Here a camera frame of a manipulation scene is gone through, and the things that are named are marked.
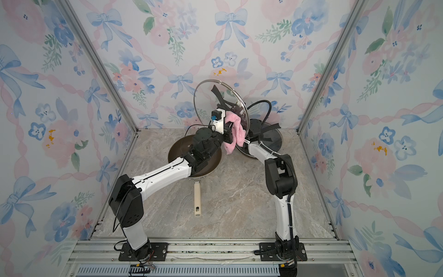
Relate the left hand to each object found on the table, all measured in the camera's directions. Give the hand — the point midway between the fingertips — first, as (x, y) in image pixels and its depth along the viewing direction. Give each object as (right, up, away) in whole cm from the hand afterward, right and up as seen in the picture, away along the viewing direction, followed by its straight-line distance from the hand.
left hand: (234, 119), depth 72 cm
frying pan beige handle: (-16, -35, +6) cm, 39 cm away
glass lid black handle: (+7, -7, +1) cm, 10 cm away
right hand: (-6, +7, +2) cm, 10 cm away
